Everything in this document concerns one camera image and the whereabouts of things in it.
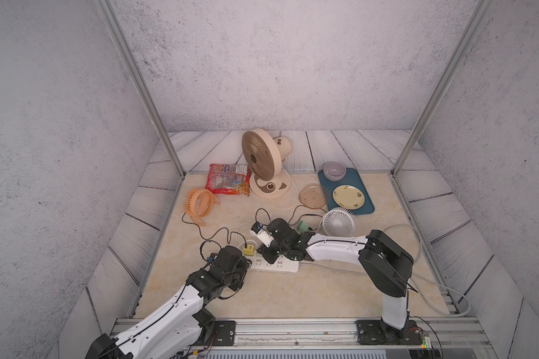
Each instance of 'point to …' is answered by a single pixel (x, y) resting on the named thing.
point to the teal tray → (352, 178)
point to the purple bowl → (334, 171)
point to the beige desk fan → (263, 156)
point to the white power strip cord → (412, 274)
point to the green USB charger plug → (303, 226)
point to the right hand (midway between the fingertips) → (259, 250)
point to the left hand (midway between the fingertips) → (256, 265)
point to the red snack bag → (228, 179)
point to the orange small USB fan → (198, 203)
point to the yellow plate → (349, 197)
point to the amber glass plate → (314, 196)
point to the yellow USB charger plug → (249, 250)
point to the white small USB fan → (339, 222)
